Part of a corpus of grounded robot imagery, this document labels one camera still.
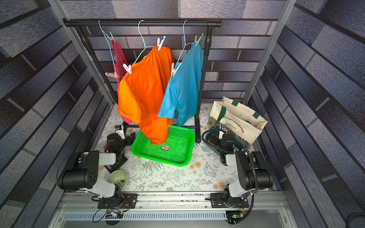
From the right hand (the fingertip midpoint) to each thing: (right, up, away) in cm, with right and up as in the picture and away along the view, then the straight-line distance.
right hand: (220, 131), depth 94 cm
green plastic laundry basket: (-30, -12, -2) cm, 32 cm away
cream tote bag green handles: (+9, +8, -11) cm, 16 cm away
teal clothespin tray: (+10, -8, -5) cm, 14 cm away
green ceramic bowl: (-63, -24, -15) cm, 69 cm away
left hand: (-63, 0, 0) cm, 63 cm away
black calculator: (-59, -14, -23) cm, 64 cm away
